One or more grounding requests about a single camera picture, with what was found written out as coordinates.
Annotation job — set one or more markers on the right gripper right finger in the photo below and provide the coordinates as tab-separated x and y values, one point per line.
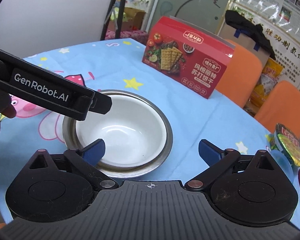
219	161

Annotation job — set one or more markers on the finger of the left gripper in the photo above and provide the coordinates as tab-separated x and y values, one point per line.
101	103

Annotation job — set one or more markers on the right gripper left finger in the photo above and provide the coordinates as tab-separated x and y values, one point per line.
83	163

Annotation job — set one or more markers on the white ceramic bowl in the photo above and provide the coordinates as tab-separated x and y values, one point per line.
134	133

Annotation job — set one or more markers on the stainless steel bowl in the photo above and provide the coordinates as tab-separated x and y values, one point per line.
71	141

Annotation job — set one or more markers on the blue cartoon pig tablecloth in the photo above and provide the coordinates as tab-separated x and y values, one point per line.
118	65

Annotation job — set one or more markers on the instant noodle cup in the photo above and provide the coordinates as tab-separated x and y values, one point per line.
284	140

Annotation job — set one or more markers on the left orange chair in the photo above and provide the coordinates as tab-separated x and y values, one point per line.
241	75

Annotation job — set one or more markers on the orange chair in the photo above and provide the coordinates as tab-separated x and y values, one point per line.
241	75
281	107

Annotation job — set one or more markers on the right orange chair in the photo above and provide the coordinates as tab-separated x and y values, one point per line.
281	107

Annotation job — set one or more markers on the cardboard box with toys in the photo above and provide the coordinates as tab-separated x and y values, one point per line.
132	19

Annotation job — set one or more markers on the red cracker box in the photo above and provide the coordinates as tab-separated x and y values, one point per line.
188	54

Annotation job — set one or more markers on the yellow snack bag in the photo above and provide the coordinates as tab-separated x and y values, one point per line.
268	79

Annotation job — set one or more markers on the black metal rack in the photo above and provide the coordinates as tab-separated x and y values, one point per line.
117	19

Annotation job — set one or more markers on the brown paper bag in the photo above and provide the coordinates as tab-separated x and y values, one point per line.
240	37

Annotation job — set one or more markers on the white instruction poster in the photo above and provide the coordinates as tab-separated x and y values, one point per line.
286	48

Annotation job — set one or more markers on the black cloth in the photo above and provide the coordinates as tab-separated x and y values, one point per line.
255	32

